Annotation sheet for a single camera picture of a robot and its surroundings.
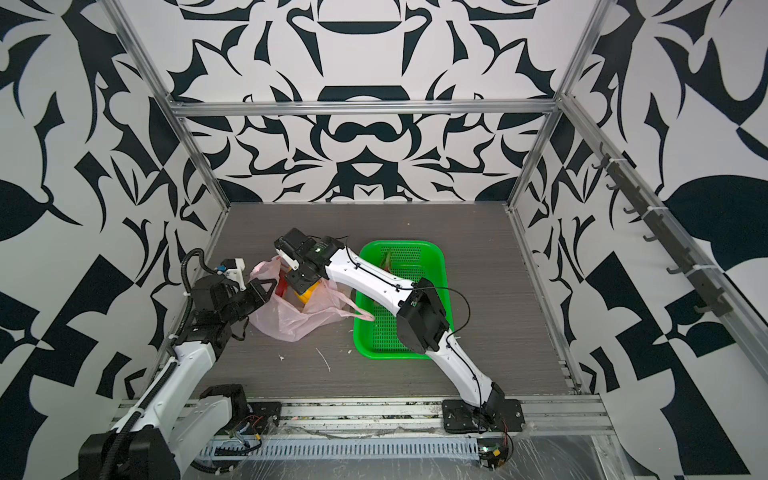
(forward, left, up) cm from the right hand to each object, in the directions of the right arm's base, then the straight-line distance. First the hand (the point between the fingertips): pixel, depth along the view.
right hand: (301, 274), depth 85 cm
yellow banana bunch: (-8, -4, +3) cm, 9 cm away
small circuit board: (-40, -48, -15) cm, 64 cm away
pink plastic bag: (-11, +3, -2) cm, 12 cm away
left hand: (-2, +6, +2) cm, 7 cm away
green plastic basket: (-13, -22, -14) cm, 29 cm away
